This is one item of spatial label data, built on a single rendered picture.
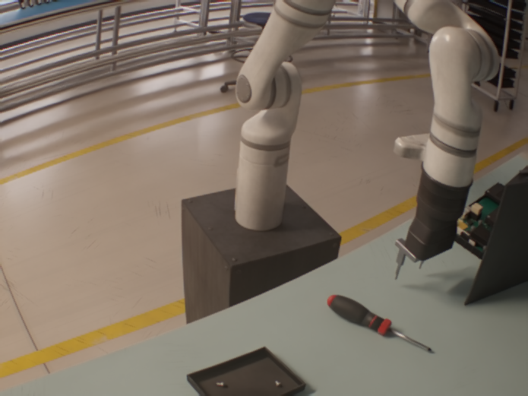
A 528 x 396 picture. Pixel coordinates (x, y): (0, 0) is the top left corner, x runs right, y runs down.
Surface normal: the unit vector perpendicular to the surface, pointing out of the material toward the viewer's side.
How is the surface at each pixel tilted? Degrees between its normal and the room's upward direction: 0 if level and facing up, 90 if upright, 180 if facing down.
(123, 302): 0
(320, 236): 0
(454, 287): 0
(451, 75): 107
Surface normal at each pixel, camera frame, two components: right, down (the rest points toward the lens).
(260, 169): -0.11, 0.51
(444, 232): 0.49, 0.45
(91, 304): 0.09, -0.85
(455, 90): -0.69, 0.54
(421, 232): -0.79, -0.11
